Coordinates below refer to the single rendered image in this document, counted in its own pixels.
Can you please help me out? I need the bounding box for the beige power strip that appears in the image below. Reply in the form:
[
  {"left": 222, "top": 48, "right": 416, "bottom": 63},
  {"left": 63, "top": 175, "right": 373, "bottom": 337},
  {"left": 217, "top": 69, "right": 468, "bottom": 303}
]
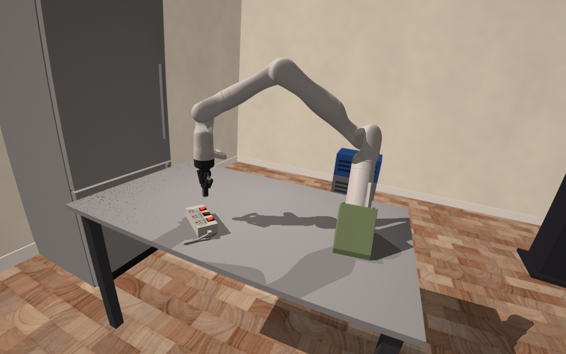
[{"left": 183, "top": 205, "right": 218, "bottom": 244}]

